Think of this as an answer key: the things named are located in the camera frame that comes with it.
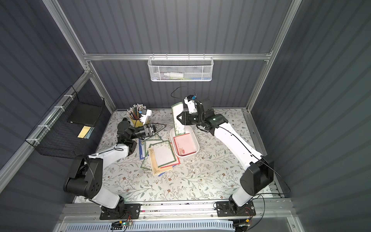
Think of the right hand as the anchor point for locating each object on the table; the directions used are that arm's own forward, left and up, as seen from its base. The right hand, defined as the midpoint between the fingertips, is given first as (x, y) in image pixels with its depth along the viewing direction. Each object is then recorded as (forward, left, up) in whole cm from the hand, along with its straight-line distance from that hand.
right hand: (178, 118), depth 75 cm
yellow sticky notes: (-5, +50, -4) cm, 51 cm away
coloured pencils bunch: (+19, +32, -14) cm, 40 cm away
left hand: (-6, +7, -2) cm, 9 cm away
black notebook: (+12, +61, -9) cm, 63 cm away
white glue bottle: (+34, +5, +4) cm, 35 cm away
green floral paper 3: (-12, +22, -31) cm, 39 cm away
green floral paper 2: (-6, +11, -29) cm, 32 cm away
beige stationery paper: (-16, +16, -31) cm, 38 cm away
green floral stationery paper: (+1, +23, -27) cm, 36 cm away
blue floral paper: (-18, +11, -30) cm, 37 cm away
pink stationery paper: (+2, -2, -30) cm, 30 cm away
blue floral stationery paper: (-3, +27, -30) cm, 40 cm away
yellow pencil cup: (-2, +22, -1) cm, 22 cm away
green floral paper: (+4, +1, +2) cm, 5 cm away
